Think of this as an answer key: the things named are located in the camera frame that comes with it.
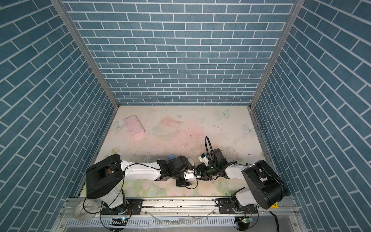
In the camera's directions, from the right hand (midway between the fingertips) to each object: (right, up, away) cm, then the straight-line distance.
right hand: (192, 175), depth 81 cm
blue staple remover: (-13, +8, +10) cm, 18 cm away
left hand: (-1, -3, +2) cm, 3 cm away
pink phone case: (-43, +27, +25) cm, 57 cm away
